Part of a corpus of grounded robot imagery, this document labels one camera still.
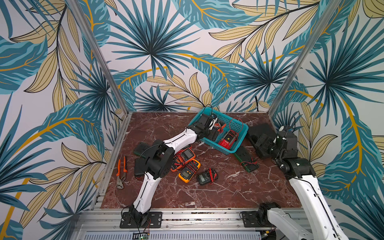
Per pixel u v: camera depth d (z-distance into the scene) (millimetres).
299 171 468
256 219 733
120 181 845
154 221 737
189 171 858
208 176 841
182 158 903
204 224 733
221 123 994
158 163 562
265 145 654
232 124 1046
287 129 616
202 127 762
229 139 980
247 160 906
